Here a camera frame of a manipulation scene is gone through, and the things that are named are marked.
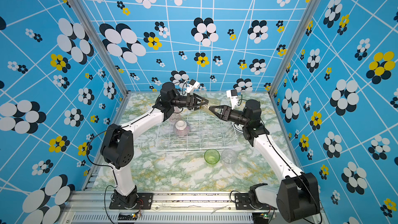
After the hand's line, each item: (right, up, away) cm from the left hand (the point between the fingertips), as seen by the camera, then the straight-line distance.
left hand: (207, 105), depth 72 cm
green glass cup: (+3, -29, +15) cm, 33 cm away
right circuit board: (+24, -51, -2) cm, 57 cm away
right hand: (+2, -2, -1) cm, 3 cm away
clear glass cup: (+12, -29, +15) cm, 35 cm away
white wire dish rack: (0, -17, +25) cm, 31 cm away
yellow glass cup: (-1, -1, -2) cm, 3 cm away
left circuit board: (-36, -52, -1) cm, 63 cm away
